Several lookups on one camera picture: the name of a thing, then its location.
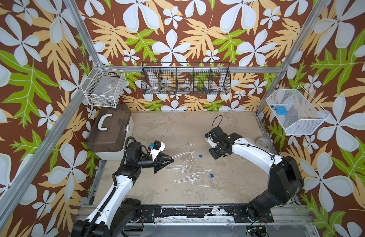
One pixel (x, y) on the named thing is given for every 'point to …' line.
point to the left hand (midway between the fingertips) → (172, 157)
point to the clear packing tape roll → (265, 142)
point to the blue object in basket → (281, 110)
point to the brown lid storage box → (110, 128)
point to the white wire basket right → (305, 113)
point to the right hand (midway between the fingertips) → (213, 151)
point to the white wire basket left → (104, 87)
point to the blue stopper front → (212, 176)
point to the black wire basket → (185, 78)
